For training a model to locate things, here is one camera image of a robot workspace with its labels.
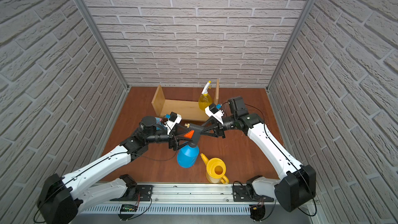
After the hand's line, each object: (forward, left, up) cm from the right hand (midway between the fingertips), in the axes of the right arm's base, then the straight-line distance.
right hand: (199, 133), depth 65 cm
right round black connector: (-27, -25, -29) cm, 47 cm away
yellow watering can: (-11, -7, -16) cm, 21 cm away
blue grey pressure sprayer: (-6, +5, -8) cm, 12 cm away
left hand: (+3, +5, -3) cm, 6 cm away
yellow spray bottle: (+28, -4, -11) cm, 30 cm away
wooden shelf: (+27, +7, -19) cm, 34 cm away
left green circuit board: (-22, +36, -29) cm, 51 cm away
